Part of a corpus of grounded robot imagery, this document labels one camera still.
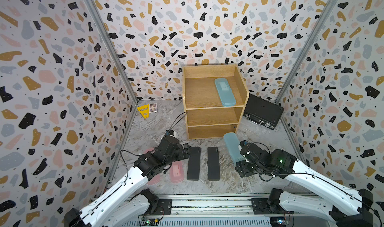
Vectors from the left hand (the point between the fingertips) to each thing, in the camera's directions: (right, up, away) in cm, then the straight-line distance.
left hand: (186, 148), depth 75 cm
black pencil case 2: (+3, -14, +10) cm, 17 cm away
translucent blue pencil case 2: (+24, +1, +1) cm, 24 cm away
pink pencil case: (-6, -15, +9) cm, 18 cm away
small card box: (-30, +22, +41) cm, 55 cm away
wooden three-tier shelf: (+10, +15, +14) cm, 23 cm away
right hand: (+27, -8, -4) cm, 28 cm away
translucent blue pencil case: (+20, +31, +6) cm, 37 cm away
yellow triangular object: (-36, +20, +38) cm, 56 cm away
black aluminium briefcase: (+54, +19, +35) cm, 66 cm away
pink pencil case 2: (-17, -18, +6) cm, 26 cm away
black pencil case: (+15, -13, +14) cm, 24 cm away
